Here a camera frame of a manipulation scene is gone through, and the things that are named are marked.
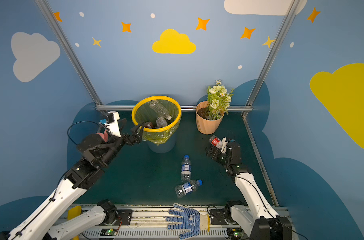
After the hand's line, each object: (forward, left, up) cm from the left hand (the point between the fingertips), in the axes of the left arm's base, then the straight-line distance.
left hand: (135, 120), depth 60 cm
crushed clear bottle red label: (+16, -41, -37) cm, 57 cm away
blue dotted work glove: (-29, -25, -41) cm, 56 cm away
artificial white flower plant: (+32, -42, -14) cm, 54 cm away
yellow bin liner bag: (+23, +5, -18) cm, 29 cm away
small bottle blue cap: (-4, -22, -37) cm, 43 cm away
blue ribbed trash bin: (+15, -7, -44) cm, 47 cm away
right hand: (+4, -37, -28) cm, 46 cm away
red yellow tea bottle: (+19, +1, -24) cm, 31 cm away
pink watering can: (+15, +31, -33) cm, 47 cm away
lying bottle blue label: (-15, -20, -41) cm, 48 cm away
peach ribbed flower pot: (+25, -35, -32) cm, 53 cm away
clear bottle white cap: (+19, -6, -22) cm, 30 cm away
